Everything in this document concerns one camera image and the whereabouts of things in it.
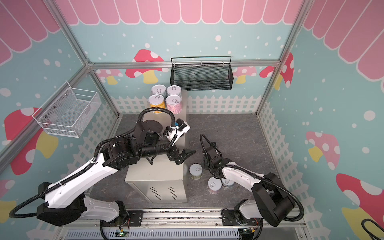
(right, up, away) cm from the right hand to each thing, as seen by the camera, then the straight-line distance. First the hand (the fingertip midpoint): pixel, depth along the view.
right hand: (209, 160), depth 90 cm
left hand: (-12, +12, -30) cm, 35 cm away
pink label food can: (+2, -11, -11) cm, 15 cm away
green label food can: (-8, -5, -5) cm, 11 cm away
